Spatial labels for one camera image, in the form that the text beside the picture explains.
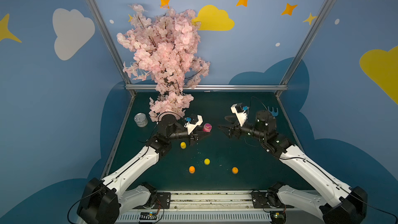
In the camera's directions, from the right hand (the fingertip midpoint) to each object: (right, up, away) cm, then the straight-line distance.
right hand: (225, 120), depth 71 cm
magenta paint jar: (-9, -3, -6) cm, 11 cm away
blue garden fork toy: (+42, +1, +39) cm, 57 cm away
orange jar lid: (+7, -29, +13) cm, 33 cm away
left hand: (-7, -3, -1) cm, 8 cm away
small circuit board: (-37, -46, +2) cm, 59 cm away
